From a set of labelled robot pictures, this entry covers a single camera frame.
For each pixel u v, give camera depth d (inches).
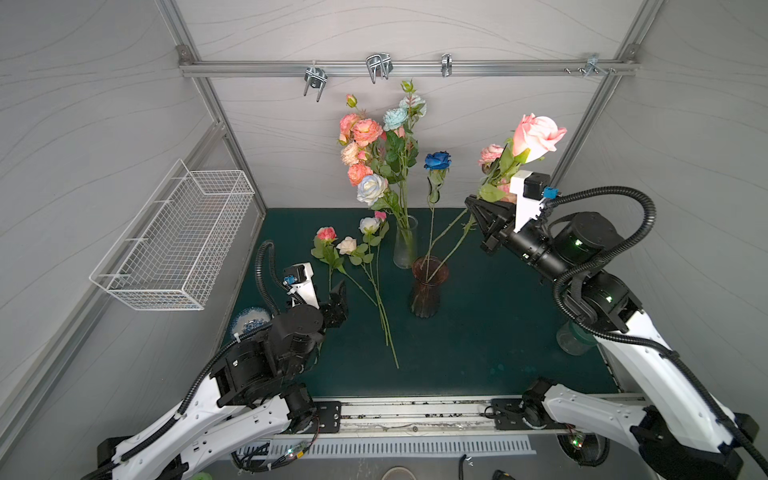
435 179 30.0
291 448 27.2
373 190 28.2
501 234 17.6
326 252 41.0
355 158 29.5
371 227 43.2
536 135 14.0
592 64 30.1
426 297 34.4
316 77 31.3
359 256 41.8
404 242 37.6
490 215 18.7
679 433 15.2
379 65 30.1
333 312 21.9
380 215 44.9
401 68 31.7
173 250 27.1
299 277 20.3
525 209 17.1
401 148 31.6
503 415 28.8
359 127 28.8
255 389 16.6
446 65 31.1
